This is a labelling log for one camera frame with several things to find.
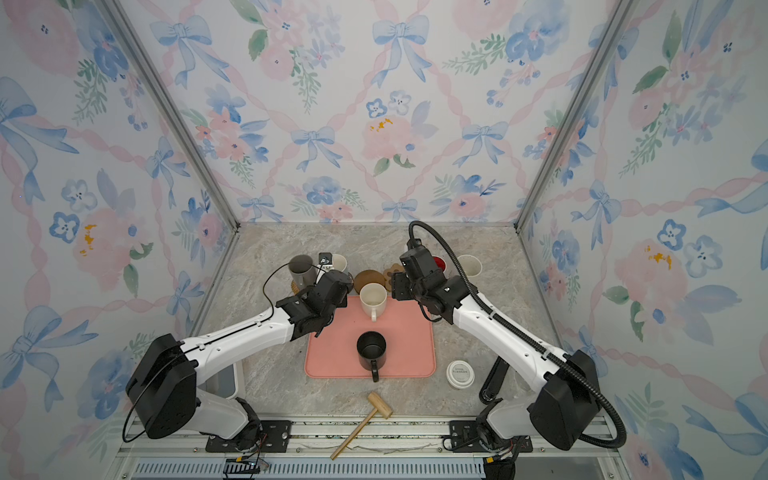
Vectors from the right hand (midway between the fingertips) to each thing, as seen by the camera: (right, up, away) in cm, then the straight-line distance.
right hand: (401, 278), depth 81 cm
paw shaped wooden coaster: (-4, -1, +25) cm, 25 cm away
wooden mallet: (-6, -33, -3) cm, 33 cm away
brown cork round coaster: (-11, -1, +23) cm, 25 cm away
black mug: (-8, -21, +6) cm, 24 cm away
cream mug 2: (+24, +3, +20) cm, 31 cm away
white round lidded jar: (+15, -25, -3) cm, 29 cm away
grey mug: (-30, +1, +12) cm, 32 cm away
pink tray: (+3, -21, +7) cm, 22 cm away
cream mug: (-8, -8, +13) cm, 17 cm away
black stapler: (+25, -27, -1) cm, 37 cm away
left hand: (-18, -1, +4) cm, 19 cm away
